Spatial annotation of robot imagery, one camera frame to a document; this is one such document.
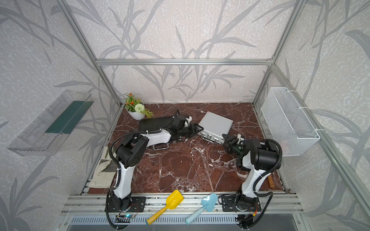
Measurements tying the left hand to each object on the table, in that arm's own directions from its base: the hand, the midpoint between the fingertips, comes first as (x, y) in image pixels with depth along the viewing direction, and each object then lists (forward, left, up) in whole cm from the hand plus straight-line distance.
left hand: (202, 131), depth 93 cm
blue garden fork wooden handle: (-31, -38, -6) cm, 49 cm away
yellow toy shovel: (-38, +16, -10) cm, 42 cm away
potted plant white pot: (+16, +48, -4) cm, 51 cm away
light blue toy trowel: (-39, -3, -8) cm, 40 cm away
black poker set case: (+9, +40, -6) cm, 42 cm away
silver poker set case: (+6, -9, -3) cm, 11 cm away
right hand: (-4, -13, -2) cm, 13 cm away
